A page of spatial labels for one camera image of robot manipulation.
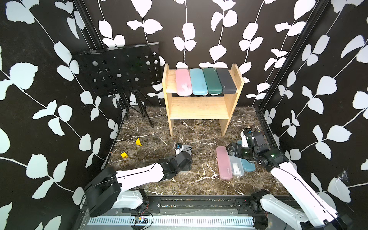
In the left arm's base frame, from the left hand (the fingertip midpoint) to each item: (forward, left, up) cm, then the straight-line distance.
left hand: (188, 159), depth 84 cm
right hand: (+2, -24, +11) cm, 26 cm away
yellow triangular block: (+16, +34, -5) cm, 38 cm away
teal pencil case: (-4, -37, -4) cm, 37 cm away
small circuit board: (-28, +25, -7) cm, 38 cm away
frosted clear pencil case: (-3, -31, -6) cm, 32 cm away
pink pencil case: (0, -23, -6) cm, 24 cm away
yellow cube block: (+7, +41, -5) cm, 41 cm away
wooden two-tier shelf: (+29, -21, +14) cm, 39 cm away
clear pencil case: (-1, 0, +17) cm, 17 cm away
